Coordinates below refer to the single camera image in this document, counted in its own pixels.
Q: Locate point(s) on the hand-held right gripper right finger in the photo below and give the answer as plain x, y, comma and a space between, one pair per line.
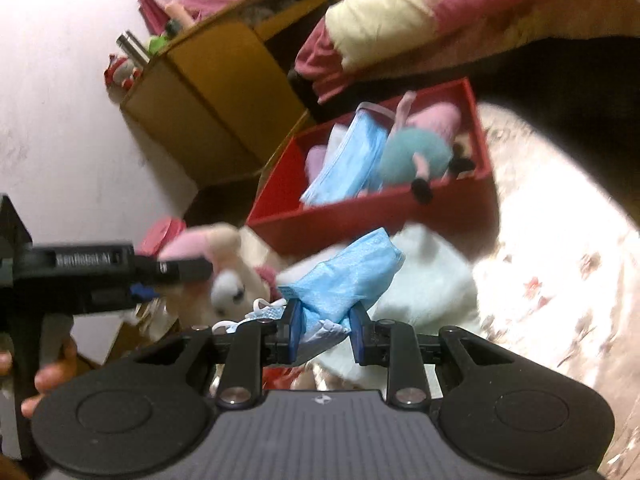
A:
357, 335

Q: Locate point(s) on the grey cloth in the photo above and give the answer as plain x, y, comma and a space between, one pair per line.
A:
270, 5

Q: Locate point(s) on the wooden cabinet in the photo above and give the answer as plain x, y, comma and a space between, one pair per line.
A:
200, 95

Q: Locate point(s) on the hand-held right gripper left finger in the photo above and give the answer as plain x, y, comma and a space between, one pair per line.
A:
296, 330

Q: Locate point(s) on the pig plush toy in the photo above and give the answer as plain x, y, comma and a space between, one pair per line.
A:
415, 155

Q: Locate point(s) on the dark can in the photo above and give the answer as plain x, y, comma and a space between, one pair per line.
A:
172, 27

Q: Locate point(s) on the rabbit plush toy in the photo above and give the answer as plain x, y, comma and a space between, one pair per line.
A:
230, 280

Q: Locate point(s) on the light green towel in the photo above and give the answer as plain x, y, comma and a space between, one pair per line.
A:
430, 285

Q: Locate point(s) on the green toy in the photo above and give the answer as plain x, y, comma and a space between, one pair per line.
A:
157, 43

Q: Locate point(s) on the snowman plush doll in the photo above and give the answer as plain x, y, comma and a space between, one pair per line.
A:
122, 72

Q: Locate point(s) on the pink lidded jar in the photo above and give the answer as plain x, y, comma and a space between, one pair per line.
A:
160, 235

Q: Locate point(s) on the steel thermos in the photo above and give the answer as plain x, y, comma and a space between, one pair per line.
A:
132, 47

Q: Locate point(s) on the pale pink bottle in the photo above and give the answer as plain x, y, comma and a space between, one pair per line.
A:
180, 14

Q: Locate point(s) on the red box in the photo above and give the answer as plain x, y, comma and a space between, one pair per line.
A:
350, 222

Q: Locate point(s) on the person's left hand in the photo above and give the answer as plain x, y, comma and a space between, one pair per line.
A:
55, 377

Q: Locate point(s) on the blue face mask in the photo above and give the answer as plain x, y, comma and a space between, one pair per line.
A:
345, 275
350, 160

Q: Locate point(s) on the lilac soft cloth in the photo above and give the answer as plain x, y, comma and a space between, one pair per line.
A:
315, 160

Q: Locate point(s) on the silver floral mat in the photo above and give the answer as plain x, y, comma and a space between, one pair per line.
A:
550, 260

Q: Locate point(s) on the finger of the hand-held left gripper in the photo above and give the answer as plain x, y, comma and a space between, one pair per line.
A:
175, 270
141, 291

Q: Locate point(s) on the pink floral bed sheet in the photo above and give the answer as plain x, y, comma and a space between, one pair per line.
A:
525, 25

